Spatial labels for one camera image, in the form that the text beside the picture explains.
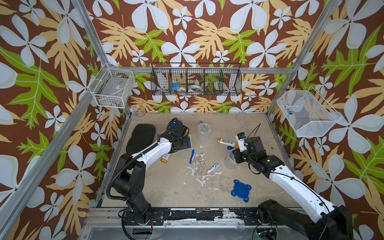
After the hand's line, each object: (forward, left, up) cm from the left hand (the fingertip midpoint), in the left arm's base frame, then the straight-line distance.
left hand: (184, 142), depth 91 cm
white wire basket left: (+23, +43, +24) cm, 54 cm away
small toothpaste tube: (-11, -20, -9) cm, 24 cm away
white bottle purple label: (-6, +13, -8) cm, 16 cm away
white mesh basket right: (+10, -70, +17) cm, 73 cm away
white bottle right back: (+7, -26, -8) cm, 28 cm away
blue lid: (-25, -33, -11) cm, 43 cm away
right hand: (-8, -28, +5) cm, 29 cm away
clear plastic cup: (+9, -12, +2) cm, 15 cm away
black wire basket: (+38, -6, +20) cm, 43 cm away
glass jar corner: (+38, +40, -10) cm, 56 cm away
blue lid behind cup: (+3, -31, -11) cm, 33 cm away
